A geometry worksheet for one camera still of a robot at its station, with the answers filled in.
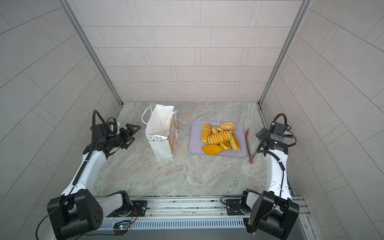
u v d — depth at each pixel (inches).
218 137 34.7
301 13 28.7
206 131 38.1
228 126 38.9
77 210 15.1
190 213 27.8
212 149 34.7
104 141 23.7
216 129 37.8
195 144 37.5
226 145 34.7
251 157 34.4
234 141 35.5
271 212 14.8
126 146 29.7
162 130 37.7
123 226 25.3
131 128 28.3
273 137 23.1
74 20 29.4
